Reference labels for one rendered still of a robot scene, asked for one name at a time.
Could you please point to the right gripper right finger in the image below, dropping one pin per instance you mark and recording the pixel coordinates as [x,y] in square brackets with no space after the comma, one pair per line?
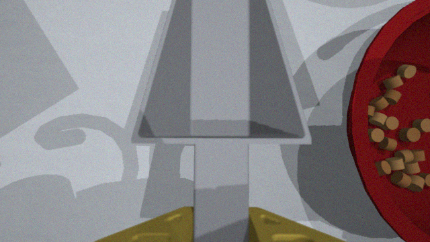
[265,226]

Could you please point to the red bowl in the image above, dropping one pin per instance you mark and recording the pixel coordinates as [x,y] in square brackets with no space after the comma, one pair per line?
[409,29]

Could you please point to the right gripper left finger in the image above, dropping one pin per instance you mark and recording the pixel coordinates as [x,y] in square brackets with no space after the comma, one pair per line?
[174,226]

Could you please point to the grey scoop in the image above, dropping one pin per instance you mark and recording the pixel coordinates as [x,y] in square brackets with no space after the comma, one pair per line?
[221,80]

